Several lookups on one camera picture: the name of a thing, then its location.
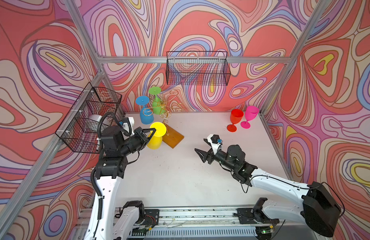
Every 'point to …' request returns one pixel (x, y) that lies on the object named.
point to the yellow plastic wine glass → (155, 142)
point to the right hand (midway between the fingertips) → (201, 147)
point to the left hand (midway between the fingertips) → (157, 130)
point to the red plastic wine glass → (236, 116)
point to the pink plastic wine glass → (251, 113)
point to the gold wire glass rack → (169, 105)
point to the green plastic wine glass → (158, 106)
